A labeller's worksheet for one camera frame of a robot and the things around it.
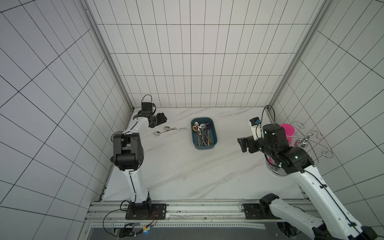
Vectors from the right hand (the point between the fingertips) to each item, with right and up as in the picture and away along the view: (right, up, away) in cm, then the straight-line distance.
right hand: (241, 136), depth 71 cm
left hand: (-45, +7, +29) cm, 54 cm away
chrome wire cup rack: (+29, -2, -5) cm, 29 cm away
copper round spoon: (-22, +1, +33) cm, 40 cm away
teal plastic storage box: (-10, -1, +31) cm, 33 cm away
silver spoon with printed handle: (-43, +2, +35) cm, 55 cm away
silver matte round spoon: (-16, +3, +35) cm, 39 cm away
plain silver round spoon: (-49, -2, +31) cm, 58 cm away
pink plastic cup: (+24, +2, +1) cm, 24 cm away
